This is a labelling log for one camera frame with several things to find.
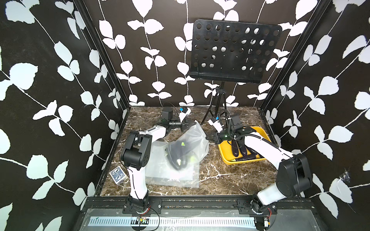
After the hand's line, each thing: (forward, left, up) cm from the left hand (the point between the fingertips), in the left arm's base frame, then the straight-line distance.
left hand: (195, 120), depth 89 cm
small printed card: (-27, +46, -16) cm, 56 cm away
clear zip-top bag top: (-8, 0, -6) cm, 10 cm away
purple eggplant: (-17, +10, -11) cm, 22 cm away
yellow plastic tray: (-13, -21, -17) cm, 30 cm away
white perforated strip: (-51, -4, -18) cm, 54 cm away
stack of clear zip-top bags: (-25, +23, -18) cm, 39 cm away
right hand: (-11, -6, -1) cm, 13 cm away
